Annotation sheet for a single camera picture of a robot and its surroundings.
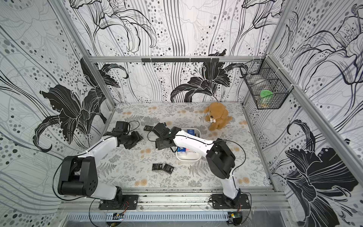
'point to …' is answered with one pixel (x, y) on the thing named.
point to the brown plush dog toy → (217, 114)
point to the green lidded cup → (265, 99)
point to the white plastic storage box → (190, 155)
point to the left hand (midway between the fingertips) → (142, 141)
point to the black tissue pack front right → (168, 168)
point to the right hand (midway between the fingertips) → (166, 142)
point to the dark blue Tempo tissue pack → (181, 150)
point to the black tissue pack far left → (148, 128)
